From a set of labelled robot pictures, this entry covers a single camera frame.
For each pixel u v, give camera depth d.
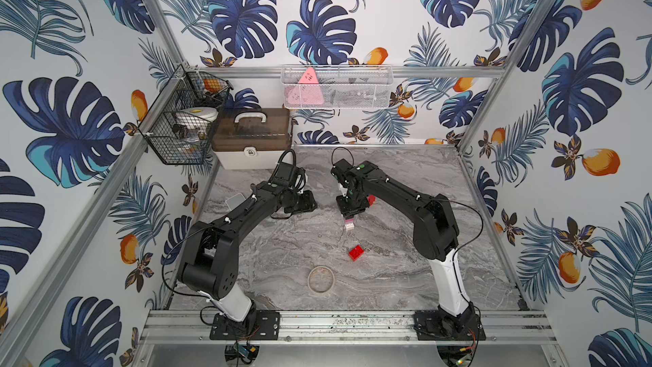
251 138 1.03
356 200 0.76
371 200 0.81
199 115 0.81
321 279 0.84
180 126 0.87
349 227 0.95
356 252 0.88
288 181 0.71
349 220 0.94
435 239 0.55
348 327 0.75
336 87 0.92
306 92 0.90
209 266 0.45
